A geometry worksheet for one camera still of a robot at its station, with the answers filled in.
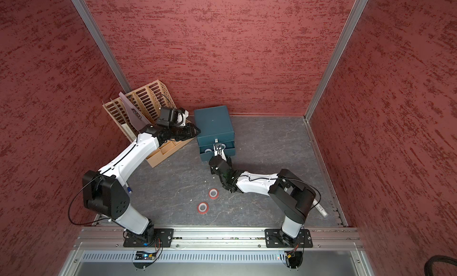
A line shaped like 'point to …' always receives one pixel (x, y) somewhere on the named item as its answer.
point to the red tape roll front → (203, 207)
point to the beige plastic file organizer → (150, 99)
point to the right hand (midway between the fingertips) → (216, 159)
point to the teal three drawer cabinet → (214, 126)
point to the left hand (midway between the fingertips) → (197, 135)
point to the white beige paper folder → (130, 134)
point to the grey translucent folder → (138, 118)
